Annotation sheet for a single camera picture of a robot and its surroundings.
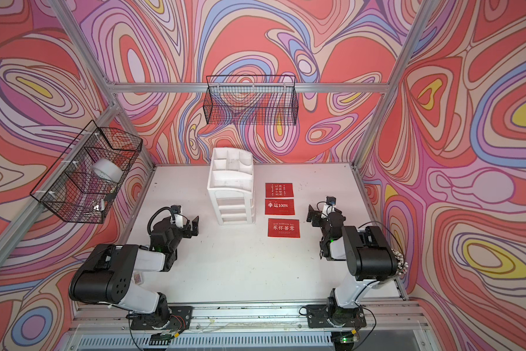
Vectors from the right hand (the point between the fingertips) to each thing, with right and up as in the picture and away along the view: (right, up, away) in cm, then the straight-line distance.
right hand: (321, 210), depth 96 cm
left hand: (-58, -2, -3) cm, 58 cm away
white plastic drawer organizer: (-38, +11, -11) cm, 41 cm away
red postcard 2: (-17, -8, 0) cm, 19 cm away
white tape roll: (-80, +16, -21) cm, 84 cm away
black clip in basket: (-79, +7, -21) cm, 82 cm away
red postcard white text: (-19, +9, +13) cm, 25 cm away
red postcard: (-18, +1, +7) cm, 19 cm away
